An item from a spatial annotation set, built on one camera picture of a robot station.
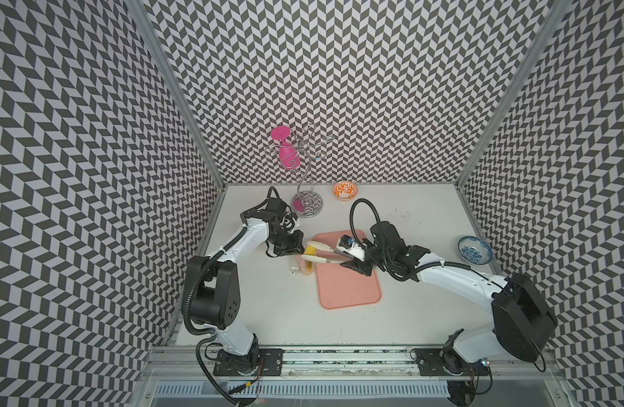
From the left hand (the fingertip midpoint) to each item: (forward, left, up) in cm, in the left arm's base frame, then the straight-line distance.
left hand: (304, 252), depth 85 cm
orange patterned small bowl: (+36, -17, -7) cm, 40 cm away
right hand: (-3, -14, +1) cm, 15 cm away
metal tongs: (+1, -7, +1) cm, 7 cm away
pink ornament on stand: (+49, +10, +2) cm, 50 cm away
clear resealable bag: (-1, +3, -7) cm, 8 cm away
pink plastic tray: (-9, -12, -8) cm, 17 cm away
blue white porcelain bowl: (+5, -64, -9) cm, 65 cm away
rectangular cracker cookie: (0, -2, +1) cm, 3 cm away
